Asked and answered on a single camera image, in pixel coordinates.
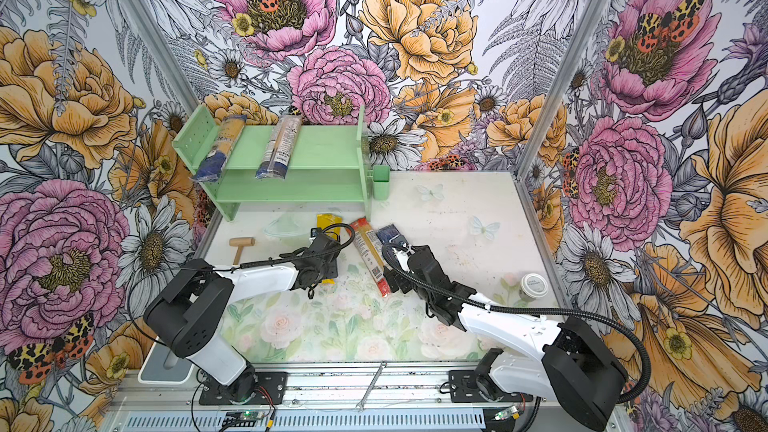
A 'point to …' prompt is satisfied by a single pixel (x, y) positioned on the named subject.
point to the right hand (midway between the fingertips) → (402, 265)
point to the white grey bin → (153, 372)
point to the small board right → (504, 414)
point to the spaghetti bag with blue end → (219, 153)
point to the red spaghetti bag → (368, 244)
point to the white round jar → (533, 285)
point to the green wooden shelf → (329, 165)
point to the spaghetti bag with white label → (279, 148)
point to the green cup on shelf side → (381, 182)
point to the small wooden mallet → (240, 242)
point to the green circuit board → (242, 418)
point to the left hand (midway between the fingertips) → (325, 272)
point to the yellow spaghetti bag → (325, 220)
